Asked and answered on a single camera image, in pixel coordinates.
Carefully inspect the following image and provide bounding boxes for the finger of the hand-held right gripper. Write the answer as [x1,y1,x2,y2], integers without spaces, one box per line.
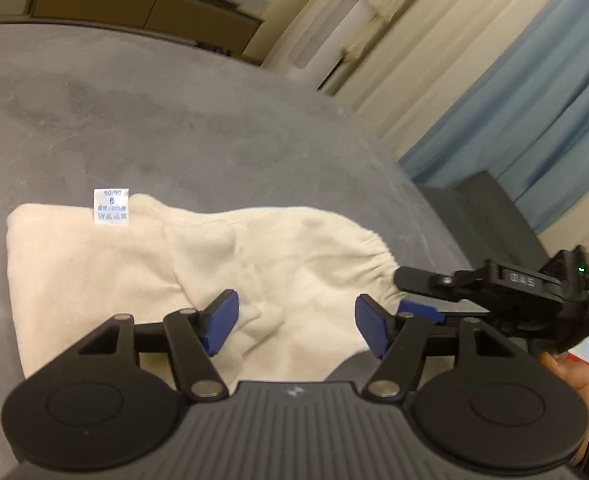
[397,300,447,323]
[393,262,491,305]

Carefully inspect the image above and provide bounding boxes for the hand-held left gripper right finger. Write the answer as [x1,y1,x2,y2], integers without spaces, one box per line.
[355,294,519,403]

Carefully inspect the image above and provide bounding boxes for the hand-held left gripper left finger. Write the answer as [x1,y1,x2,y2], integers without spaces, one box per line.
[74,288,239,402]

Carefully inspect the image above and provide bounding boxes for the cream pants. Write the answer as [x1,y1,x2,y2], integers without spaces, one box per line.
[5,190,400,396]

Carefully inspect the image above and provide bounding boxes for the person's right hand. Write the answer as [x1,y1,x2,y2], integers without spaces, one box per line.
[539,350,589,461]

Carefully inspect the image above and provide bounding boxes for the grey chair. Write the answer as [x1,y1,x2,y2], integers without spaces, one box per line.
[419,170,550,273]

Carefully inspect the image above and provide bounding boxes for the blue curtain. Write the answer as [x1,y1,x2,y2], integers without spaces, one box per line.
[399,0,589,233]

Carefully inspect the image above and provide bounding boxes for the cream curtain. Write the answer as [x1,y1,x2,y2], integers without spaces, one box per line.
[335,0,589,161]

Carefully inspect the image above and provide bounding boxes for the grey television cabinet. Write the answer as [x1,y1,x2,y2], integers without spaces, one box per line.
[0,0,268,56]

